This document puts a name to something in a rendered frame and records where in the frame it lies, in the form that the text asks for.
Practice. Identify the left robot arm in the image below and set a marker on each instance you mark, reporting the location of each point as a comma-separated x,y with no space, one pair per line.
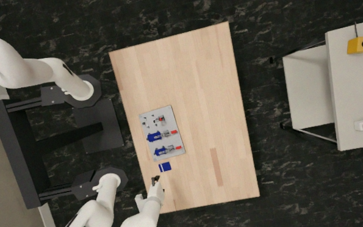
16,72

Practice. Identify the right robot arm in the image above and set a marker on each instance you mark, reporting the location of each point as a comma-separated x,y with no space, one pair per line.
99,213

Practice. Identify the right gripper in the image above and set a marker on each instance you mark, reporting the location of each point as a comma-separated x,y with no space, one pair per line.
156,189

